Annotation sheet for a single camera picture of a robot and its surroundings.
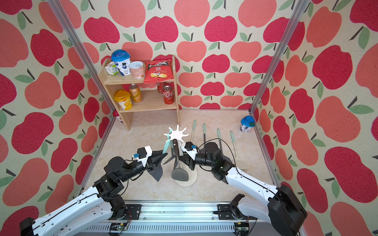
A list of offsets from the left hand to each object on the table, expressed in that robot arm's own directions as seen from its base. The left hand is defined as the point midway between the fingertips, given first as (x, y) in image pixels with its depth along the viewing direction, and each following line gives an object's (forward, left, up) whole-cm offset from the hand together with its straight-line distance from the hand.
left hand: (165, 155), depth 62 cm
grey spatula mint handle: (+31, -33, -29) cm, 53 cm away
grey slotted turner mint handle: (+35, -22, -29) cm, 51 cm away
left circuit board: (-22, +25, -34) cm, 48 cm away
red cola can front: (+41, +2, 0) cm, 41 cm away
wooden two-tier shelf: (+46, +15, -9) cm, 49 cm away
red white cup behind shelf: (+43, +42, -20) cm, 63 cm away
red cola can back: (+53, +9, -2) cm, 54 cm away
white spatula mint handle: (+42, -15, -28) cm, 53 cm away
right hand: (+5, -5, -9) cm, 12 cm away
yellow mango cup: (+37, +29, 0) cm, 47 cm away
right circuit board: (-23, -37, -32) cm, 54 cm away
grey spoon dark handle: (0, -5, -19) cm, 19 cm away
